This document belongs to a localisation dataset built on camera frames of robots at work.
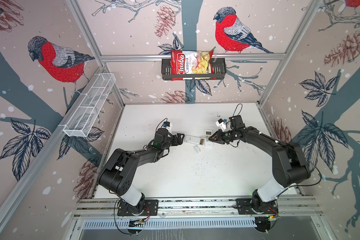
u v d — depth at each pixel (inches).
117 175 17.4
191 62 34.4
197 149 37.5
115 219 27.9
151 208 28.8
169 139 30.1
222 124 33.7
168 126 32.8
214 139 33.1
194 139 38.6
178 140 32.7
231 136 30.6
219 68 37.4
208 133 39.6
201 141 38.5
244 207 28.7
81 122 28.1
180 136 33.0
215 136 33.7
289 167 18.2
